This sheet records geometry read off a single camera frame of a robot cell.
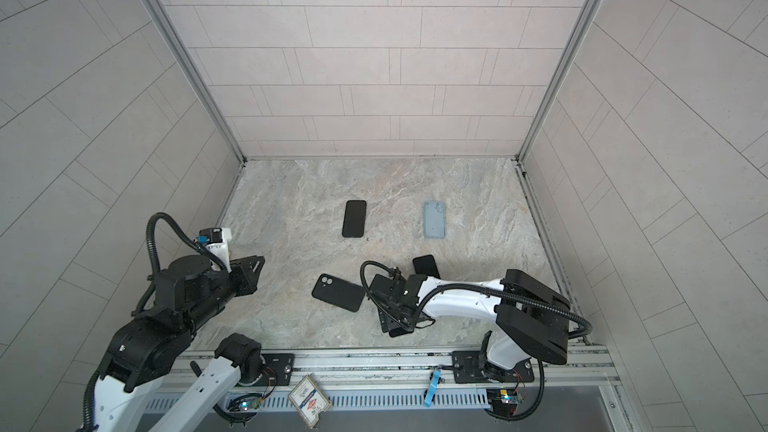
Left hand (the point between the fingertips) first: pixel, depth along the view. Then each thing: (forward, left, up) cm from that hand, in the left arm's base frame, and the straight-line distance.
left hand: (270, 255), depth 66 cm
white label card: (-25, -9, -20) cm, 33 cm away
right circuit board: (-25, -53, -23) cm, 63 cm away
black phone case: (+25, -14, -24) cm, 37 cm away
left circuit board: (-25, +5, -19) cm, 32 cm away
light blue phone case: (+25, -40, -24) cm, 53 cm away
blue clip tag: (-23, -36, -19) cm, 47 cm away
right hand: (-9, -28, -25) cm, 39 cm away
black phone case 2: (0, -11, -23) cm, 26 cm away
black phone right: (+8, -37, -24) cm, 44 cm away
